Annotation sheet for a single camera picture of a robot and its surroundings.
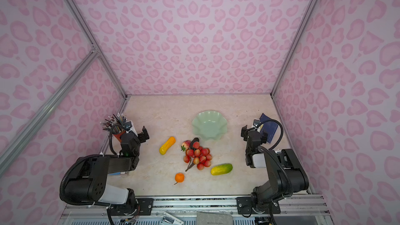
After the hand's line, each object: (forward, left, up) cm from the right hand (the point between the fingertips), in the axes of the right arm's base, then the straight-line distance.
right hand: (255, 125), depth 91 cm
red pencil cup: (-7, +80, -1) cm, 80 cm away
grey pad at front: (-45, +25, -6) cm, 51 cm away
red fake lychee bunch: (-17, +33, -5) cm, 37 cm away
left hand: (-3, +69, +2) cm, 69 cm away
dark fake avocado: (-7, +36, -6) cm, 37 cm away
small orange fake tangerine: (-28, +42, -5) cm, 51 cm away
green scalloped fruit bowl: (+5, +27, -7) cm, 28 cm away
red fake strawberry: (-10, +41, -5) cm, 42 cm away
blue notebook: (+4, -11, -9) cm, 15 cm away
